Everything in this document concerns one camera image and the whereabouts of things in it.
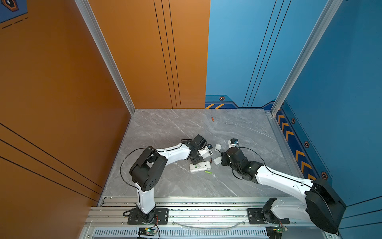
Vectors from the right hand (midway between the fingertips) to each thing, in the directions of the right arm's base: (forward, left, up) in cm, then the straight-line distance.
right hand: (220, 154), depth 85 cm
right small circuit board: (-35, -25, -10) cm, 44 cm away
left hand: (+5, +14, -8) cm, 17 cm away
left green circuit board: (-35, +38, -10) cm, 53 cm away
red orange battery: (+37, +1, -9) cm, 38 cm away
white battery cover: (+11, -1, -9) cm, 14 cm away
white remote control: (-3, +10, -7) cm, 13 cm away
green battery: (-7, +6, -10) cm, 13 cm away
